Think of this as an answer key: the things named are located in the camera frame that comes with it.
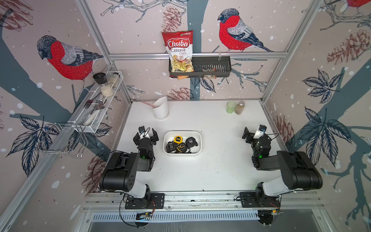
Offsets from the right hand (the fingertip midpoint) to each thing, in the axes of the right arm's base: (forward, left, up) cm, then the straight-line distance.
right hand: (252, 127), depth 91 cm
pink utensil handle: (+17, +71, +2) cm, 73 cm away
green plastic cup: (+23, +9, -6) cm, 26 cm away
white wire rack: (-12, +90, +23) cm, 94 cm away
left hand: (-4, +68, +2) cm, 68 cm away
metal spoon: (-7, +85, +26) cm, 89 cm away
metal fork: (-5, +91, +27) cm, 95 cm away
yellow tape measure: (-6, +48, -8) cm, 49 cm away
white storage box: (-5, +54, -6) cm, 55 cm away
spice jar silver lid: (+23, +2, -1) cm, 23 cm away
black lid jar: (+5, +87, +27) cm, 91 cm away
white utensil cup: (+14, +63, -3) cm, 64 cm away
